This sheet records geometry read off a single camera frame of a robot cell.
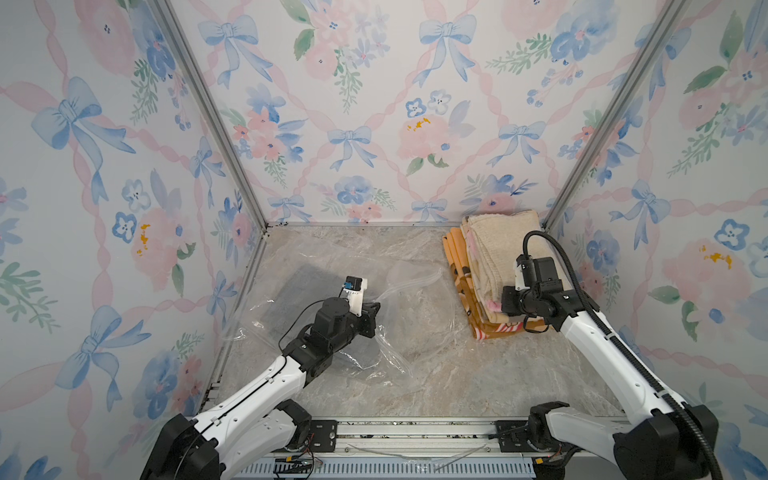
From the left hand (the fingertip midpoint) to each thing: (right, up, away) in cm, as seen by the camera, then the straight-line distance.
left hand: (382, 304), depth 79 cm
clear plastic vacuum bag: (+11, -5, +19) cm, 22 cm away
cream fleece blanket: (+33, +16, +12) cm, 39 cm away
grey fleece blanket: (-27, +2, +17) cm, 32 cm away
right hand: (+35, +2, +3) cm, 35 cm away
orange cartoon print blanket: (+27, +5, +22) cm, 35 cm away
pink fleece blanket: (+31, -1, +6) cm, 32 cm away
